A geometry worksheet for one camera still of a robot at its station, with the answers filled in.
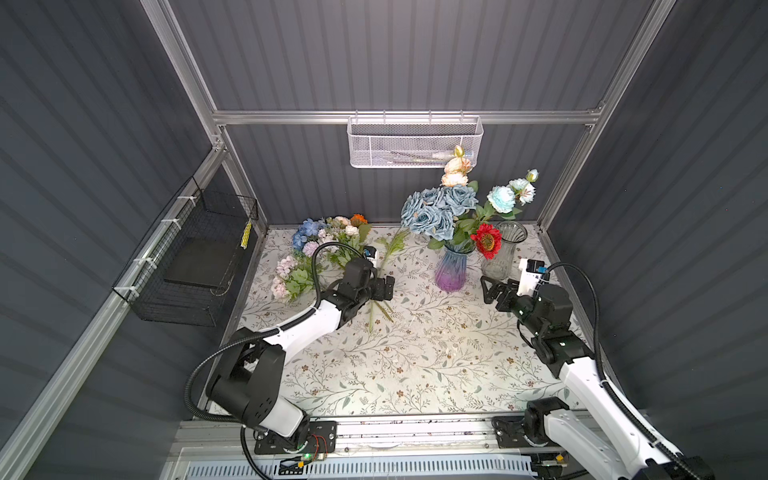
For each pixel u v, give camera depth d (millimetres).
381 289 789
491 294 714
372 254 777
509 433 734
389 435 754
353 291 677
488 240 805
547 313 589
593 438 543
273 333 478
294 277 932
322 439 723
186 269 702
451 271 989
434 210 737
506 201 764
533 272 668
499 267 992
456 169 827
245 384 445
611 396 475
